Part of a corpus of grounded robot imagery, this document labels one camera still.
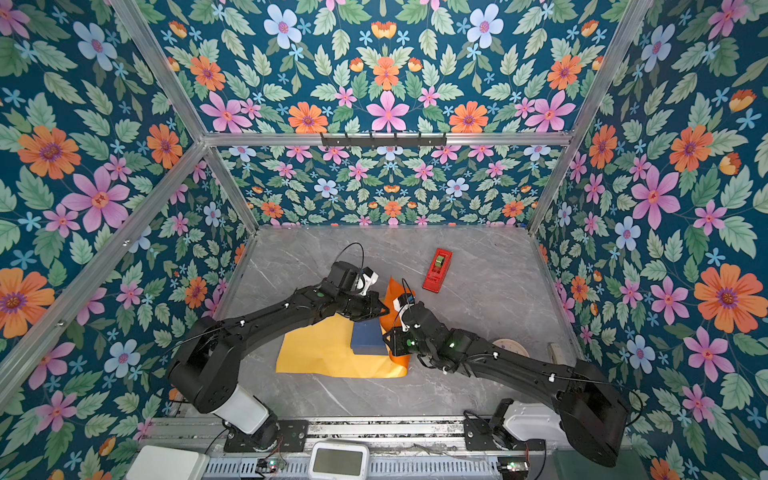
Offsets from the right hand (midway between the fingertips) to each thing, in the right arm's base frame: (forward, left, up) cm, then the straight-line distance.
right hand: (383, 336), depth 77 cm
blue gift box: (0, +4, -1) cm, 4 cm away
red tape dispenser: (+28, -17, -8) cm, 33 cm away
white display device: (-26, +10, -9) cm, 29 cm away
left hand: (+8, -3, +2) cm, 9 cm away
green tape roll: (+30, -18, -6) cm, 35 cm away
